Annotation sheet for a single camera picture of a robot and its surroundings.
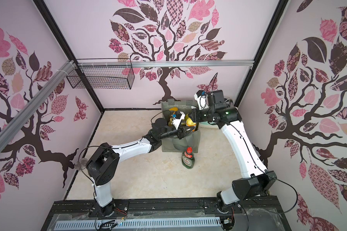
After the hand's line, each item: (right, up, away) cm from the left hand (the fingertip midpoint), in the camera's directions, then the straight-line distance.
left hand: (192, 125), depth 78 cm
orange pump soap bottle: (-11, +10, +8) cm, 17 cm away
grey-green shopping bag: (0, -8, -2) cm, 8 cm away
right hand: (-1, +7, -6) cm, 9 cm away
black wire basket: (-59, +35, +16) cm, 70 cm away
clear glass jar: (-60, -20, -4) cm, 63 cm away
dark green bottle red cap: (-3, -18, 0) cm, 19 cm away
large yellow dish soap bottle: (-2, +2, -4) cm, 5 cm away
